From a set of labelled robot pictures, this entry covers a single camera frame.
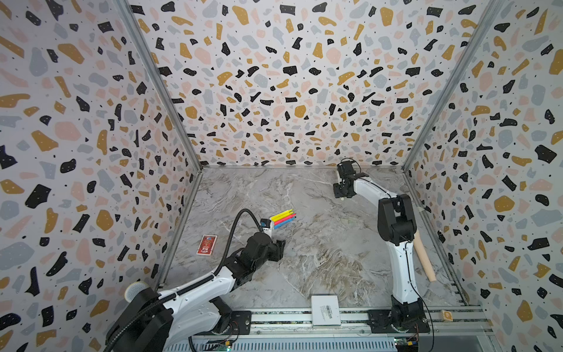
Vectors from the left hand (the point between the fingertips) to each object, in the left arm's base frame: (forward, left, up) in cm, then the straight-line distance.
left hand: (280, 238), depth 83 cm
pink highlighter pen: (+14, -1, -10) cm, 18 cm away
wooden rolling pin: (-5, -57, -8) cm, 58 cm away
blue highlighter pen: (+13, -1, -11) cm, 16 cm away
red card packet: (+2, +31, -9) cm, 32 cm away
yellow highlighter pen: (+16, -1, -10) cm, 18 cm away
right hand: (+31, -27, -6) cm, 41 cm away
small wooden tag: (-25, -58, -9) cm, 64 cm away
